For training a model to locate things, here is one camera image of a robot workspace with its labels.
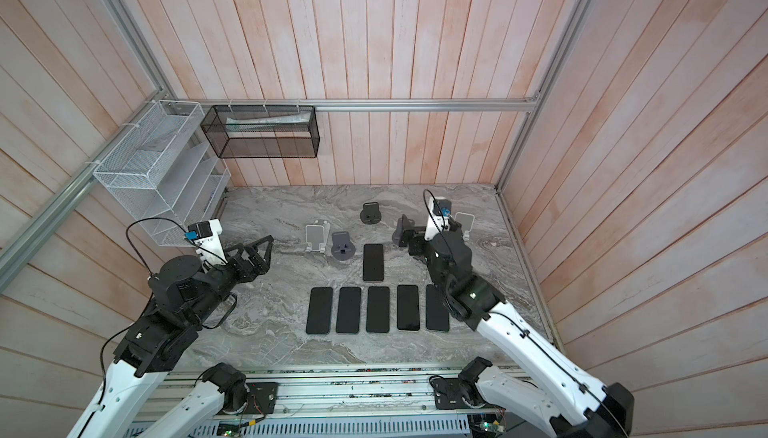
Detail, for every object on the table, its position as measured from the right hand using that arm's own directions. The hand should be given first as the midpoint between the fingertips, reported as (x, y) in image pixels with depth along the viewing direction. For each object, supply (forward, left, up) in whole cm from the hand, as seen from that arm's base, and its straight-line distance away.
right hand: (420, 215), depth 71 cm
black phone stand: (-11, +10, -31) cm, 35 cm away
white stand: (+13, +32, -28) cm, 45 cm away
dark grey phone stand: (+24, +14, -28) cm, 40 cm away
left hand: (-10, +36, 0) cm, 38 cm away
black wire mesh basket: (+44, +53, -6) cm, 69 cm away
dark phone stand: (-12, -7, -31) cm, 34 cm away
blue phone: (-12, +28, -32) cm, 44 cm away
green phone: (-12, +19, -31) cm, 38 cm away
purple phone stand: (+5, +13, -31) cm, 34 cm away
